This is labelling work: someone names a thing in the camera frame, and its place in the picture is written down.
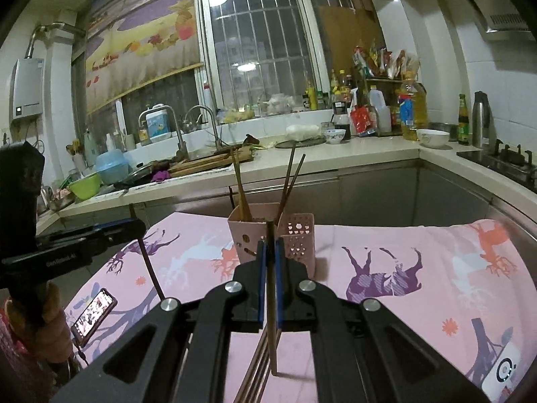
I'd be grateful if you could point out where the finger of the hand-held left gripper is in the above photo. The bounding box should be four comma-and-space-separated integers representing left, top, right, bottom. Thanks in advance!
94, 217, 147, 255

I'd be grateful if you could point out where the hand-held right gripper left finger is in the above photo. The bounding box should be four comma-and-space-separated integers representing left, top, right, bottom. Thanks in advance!
50, 237, 267, 403

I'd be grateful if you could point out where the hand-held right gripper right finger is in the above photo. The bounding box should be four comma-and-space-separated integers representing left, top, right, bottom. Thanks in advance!
275, 235, 491, 403

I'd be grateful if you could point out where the brown wooden chopstick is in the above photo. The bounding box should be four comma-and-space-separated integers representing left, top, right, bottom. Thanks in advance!
232, 149, 244, 221
277, 154, 307, 221
267, 218, 281, 377
280, 142, 295, 215
128, 203, 166, 303
238, 185, 253, 222

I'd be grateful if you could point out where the pink smiley utensil holder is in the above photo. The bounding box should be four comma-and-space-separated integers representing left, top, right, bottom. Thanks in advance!
228, 202, 316, 280

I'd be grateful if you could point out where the person's left forearm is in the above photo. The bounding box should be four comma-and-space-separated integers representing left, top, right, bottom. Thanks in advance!
0, 298, 51, 403

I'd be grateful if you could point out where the person's left hand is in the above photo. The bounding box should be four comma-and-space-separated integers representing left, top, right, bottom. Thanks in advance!
39, 281, 74, 365

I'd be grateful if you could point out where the black pan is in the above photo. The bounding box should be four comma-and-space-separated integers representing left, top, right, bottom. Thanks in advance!
113, 162, 170, 189

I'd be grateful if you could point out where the green plastic bowl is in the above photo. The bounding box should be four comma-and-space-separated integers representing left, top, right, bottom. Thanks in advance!
67, 172, 103, 201

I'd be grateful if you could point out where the blue plastic lidded container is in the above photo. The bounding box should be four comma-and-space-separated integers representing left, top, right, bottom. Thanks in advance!
94, 150, 129, 185

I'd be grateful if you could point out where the smartphone with lit screen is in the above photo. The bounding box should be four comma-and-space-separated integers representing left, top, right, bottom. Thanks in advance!
70, 287, 118, 349

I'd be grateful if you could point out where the wooden cutting board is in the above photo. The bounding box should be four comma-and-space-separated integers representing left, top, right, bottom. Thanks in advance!
168, 151, 254, 177

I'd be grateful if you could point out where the white blue print canister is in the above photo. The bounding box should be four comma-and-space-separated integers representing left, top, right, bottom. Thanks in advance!
145, 104, 172, 142

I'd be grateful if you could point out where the tall steel faucet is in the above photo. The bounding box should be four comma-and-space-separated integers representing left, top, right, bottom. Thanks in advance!
138, 105, 187, 158

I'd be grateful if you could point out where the steel kitchen counter cabinet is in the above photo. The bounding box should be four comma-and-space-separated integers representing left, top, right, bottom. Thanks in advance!
36, 136, 537, 244

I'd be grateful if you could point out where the curved steel faucet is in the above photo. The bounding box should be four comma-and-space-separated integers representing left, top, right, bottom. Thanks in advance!
184, 105, 221, 152

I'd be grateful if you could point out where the white dough lump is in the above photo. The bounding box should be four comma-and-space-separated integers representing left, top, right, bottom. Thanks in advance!
286, 124, 322, 140

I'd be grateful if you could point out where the pink deer print tablecloth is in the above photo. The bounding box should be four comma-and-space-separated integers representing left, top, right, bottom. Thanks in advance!
63, 212, 533, 403

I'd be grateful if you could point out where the metal exhaust pipe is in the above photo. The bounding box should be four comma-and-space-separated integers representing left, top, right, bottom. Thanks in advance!
24, 21, 87, 59

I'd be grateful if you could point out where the white plastic bag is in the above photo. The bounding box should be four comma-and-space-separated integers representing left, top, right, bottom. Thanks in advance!
268, 92, 294, 116

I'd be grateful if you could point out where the red snack packet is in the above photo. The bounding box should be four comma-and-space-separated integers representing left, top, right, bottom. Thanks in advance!
350, 105, 376, 136

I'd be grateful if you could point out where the dark soy sauce bottle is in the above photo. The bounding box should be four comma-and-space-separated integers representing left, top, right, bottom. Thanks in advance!
331, 69, 352, 139

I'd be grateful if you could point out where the fruit print window blind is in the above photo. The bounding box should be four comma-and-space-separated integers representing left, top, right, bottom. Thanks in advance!
84, 0, 204, 114

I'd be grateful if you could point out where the white plastic jug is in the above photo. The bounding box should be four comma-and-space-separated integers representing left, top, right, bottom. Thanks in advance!
369, 86, 393, 133

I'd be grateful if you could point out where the white ceramic bowl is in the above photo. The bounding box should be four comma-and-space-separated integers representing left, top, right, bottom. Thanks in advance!
416, 129, 450, 148

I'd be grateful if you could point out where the large cooking oil bottle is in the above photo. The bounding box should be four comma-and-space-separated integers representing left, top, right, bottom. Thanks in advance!
398, 71, 429, 141

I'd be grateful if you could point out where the barred kitchen window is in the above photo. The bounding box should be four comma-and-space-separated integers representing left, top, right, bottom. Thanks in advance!
193, 0, 357, 114

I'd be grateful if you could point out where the small white square device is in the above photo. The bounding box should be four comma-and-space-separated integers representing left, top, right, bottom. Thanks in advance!
482, 340, 523, 397

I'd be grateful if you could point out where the green glass sauce bottle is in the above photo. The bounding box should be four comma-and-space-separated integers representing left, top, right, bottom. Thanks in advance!
456, 93, 471, 145

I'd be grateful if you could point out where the bunch of seasoning packets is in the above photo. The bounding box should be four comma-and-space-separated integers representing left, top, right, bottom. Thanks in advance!
352, 40, 420, 80

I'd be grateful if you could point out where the brown cardboard sheet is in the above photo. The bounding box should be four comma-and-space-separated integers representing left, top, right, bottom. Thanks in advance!
316, 6, 384, 85

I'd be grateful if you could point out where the black gas stove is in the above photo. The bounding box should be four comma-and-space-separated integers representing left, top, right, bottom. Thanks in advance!
456, 138, 537, 194

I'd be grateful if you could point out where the steel thermos jug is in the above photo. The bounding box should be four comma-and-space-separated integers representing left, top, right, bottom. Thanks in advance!
472, 91, 498, 148

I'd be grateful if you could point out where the range hood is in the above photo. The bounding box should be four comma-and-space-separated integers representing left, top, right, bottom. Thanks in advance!
478, 0, 531, 43

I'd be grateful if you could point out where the white wall water heater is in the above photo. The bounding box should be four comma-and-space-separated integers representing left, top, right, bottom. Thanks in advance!
9, 58, 45, 120

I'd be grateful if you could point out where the black phone cable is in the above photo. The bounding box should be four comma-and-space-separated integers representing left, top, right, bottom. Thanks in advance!
72, 338, 91, 372

